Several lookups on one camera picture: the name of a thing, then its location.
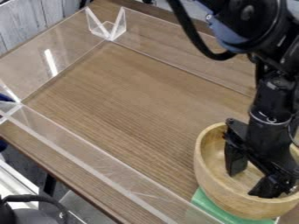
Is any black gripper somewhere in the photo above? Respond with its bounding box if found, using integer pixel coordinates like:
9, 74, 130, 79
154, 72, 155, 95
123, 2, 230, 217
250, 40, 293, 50
225, 110, 299, 199

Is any brown wooden bowl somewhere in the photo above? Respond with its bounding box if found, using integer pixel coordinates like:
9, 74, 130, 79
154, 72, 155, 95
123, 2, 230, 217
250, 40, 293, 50
193, 122, 299, 220

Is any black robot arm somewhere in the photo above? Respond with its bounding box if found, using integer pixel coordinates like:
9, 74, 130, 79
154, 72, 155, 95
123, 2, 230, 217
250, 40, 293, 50
198, 0, 299, 199

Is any black table leg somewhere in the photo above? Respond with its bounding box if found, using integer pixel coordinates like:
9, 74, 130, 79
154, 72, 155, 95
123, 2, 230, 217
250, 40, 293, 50
43, 174, 58, 196

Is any blue object at left edge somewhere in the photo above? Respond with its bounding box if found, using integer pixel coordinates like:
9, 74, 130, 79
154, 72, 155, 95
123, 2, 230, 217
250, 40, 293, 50
0, 92, 17, 152

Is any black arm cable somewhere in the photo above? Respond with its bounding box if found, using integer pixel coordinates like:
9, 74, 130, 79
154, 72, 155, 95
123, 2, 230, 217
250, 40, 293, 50
166, 0, 240, 61

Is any clear acrylic enclosure wall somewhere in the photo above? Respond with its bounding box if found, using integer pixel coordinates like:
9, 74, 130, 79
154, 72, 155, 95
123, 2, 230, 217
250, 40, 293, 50
0, 3, 257, 224

